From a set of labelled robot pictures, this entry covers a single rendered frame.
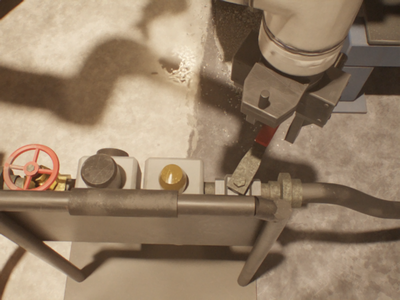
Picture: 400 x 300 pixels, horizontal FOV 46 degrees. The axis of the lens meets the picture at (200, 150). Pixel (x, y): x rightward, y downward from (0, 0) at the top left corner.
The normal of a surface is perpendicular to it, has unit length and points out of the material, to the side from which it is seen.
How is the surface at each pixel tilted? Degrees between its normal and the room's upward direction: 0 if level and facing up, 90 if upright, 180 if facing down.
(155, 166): 0
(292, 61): 90
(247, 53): 0
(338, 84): 0
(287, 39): 91
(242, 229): 90
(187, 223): 90
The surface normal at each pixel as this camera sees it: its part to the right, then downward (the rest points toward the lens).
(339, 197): 0.30, 0.39
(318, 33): -0.04, 0.91
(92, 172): 0.00, -0.41
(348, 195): 0.49, -0.10
